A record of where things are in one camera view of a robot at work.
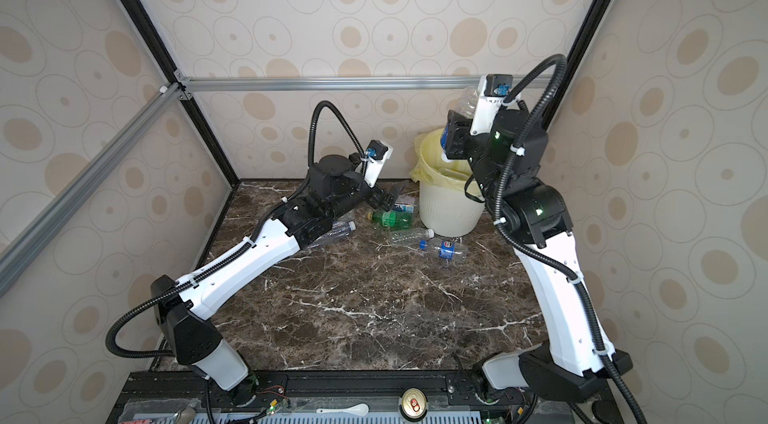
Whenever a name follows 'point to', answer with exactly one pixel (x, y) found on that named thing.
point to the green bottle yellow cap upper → (392, 220)
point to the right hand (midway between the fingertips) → (465, 112)
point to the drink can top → (413, 404)
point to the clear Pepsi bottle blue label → (445, 249)
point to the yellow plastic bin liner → (432, 168)
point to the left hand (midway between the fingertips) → (399, 165)
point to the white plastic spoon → (357, 410)
